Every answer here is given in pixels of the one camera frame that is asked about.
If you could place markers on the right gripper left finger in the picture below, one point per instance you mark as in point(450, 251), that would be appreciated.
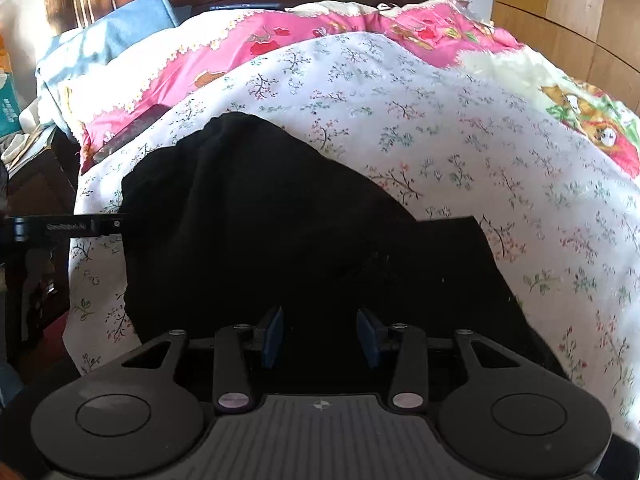
point(244, 356)

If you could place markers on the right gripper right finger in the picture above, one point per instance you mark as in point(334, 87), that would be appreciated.
point(397, 361)

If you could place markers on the black pants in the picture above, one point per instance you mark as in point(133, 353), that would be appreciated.
point(241, 220)

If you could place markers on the dark bedside table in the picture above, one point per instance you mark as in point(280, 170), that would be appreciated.
point(43, 170)

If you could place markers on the teal tissue box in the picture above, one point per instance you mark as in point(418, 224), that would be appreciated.
point(9, 109)

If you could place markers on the blue pillow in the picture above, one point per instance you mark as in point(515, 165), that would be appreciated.
point(80, 51)

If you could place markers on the white floral bed sheet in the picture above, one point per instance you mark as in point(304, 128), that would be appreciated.
point(561, 220)

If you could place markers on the wooden wardrobe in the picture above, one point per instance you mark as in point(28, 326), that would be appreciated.
point(592, 40)

